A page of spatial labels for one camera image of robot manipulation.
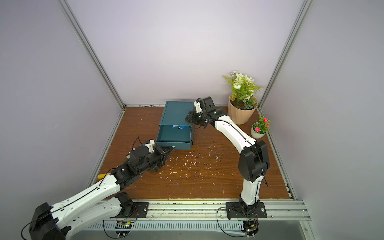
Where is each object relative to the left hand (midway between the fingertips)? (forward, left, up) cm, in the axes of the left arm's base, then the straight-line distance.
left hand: (176, 148), depth 72 cm
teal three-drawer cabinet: (+20, +4, -1) cm, 20 cm away
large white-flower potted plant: (+39, -41, -6) cm, 57 cm away
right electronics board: (-29, -37, -24) cm, 53 cm away
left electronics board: (-29, +26, -24) cm, 46 cm away
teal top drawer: (+12, 0, -8) cm, 15 cm away
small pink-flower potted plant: (+20, -49, -10) cm, 54 cm away
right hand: (+21, -5, +1) cm, 21 cm away
